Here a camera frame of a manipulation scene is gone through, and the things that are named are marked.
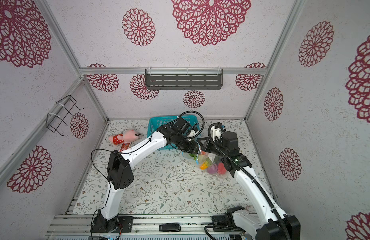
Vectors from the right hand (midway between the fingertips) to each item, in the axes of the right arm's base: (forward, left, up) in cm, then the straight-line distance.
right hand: (197, 137), depth 73 cm
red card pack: (+12, +48, -25) cm, 56 cm away
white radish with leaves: (0, +1, -17) cm, 17 cm away
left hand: (-2, 0, -12) cm, 12 cm away
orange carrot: (-9, -3, 0) cm, 9 cm away
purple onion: (-6, -10, -23) cm, 25 cm away
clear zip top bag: (-5, -8, -18) cm, 21 cm away
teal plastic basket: (+29, +30, -21) cm, 47 cm away
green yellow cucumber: (-4, -5, -21) cm, 22 cm away
